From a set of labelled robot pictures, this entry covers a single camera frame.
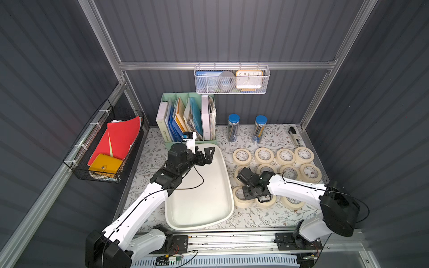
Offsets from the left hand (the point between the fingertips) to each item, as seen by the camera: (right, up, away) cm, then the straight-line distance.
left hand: (204, 147), depth 74 cm
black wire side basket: (-46, -3, -12) cm, 47 cm away
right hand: (+23, -24, +12) cm, 35 cm away
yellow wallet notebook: (-38, -6, -10) cm, 39 cm away
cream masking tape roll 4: (+35, -13, +23) cm, 43 cm away
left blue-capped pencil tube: (+15, +15, +26) cm, 33 cm away
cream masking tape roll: (+35, -9, +25) cm, 44 cm away
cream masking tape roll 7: (+18, -27, +5) cm, 33 cm away
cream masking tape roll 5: (+48, -15, +23) cm, 56 cm away
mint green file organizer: (-17, +19, +20) cm, 32 cm away
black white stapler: (+57, +6, +37) cm, 69 cm away
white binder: (-1, +17, +20) cm, 26 cm away
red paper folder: (-39, +4, 0) cm, 39 cm away
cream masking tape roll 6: (+60, -16, +23) cm, 66 cm away
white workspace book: (-25, +14, +15) cm, 32 cm away
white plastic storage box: (-2, -27, +13) cm, 30 cm away
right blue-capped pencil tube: (+31, +13, +23) cm, 40 cm away
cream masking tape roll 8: (+29, -29, +8) cm, 42 cm away
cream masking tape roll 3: (+61, -6, +31) cm, 69 cm away
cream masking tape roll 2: (+49, -7, +31) cm, 58 cm away
